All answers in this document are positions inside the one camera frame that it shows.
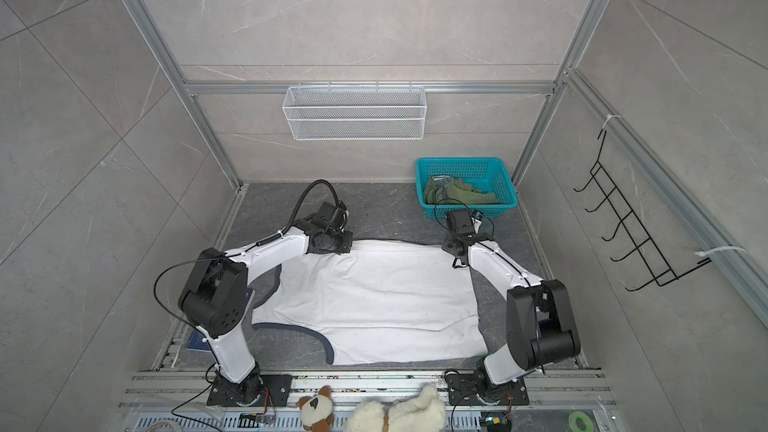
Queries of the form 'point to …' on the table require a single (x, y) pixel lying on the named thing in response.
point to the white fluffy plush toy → (424, 412)
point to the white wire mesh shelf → (354, 112)
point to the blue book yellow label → (195, 341)
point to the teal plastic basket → (488, 174)
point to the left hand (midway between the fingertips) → (348, 236)
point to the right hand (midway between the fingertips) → (457, 240)
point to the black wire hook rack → (631, 227)
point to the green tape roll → (572, 420)
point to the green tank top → (449, 190)
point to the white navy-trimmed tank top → (385, 300)
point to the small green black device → (495, 421)
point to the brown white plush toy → (317, 411)
